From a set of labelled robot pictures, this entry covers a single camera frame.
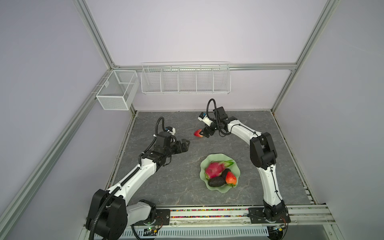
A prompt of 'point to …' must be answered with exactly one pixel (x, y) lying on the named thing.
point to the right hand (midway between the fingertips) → (204, 128)
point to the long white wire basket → (186, 77)
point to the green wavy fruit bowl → (219, 157)
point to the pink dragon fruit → (215, 169)
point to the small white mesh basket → (119, 90)
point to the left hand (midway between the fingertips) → (183, 145)
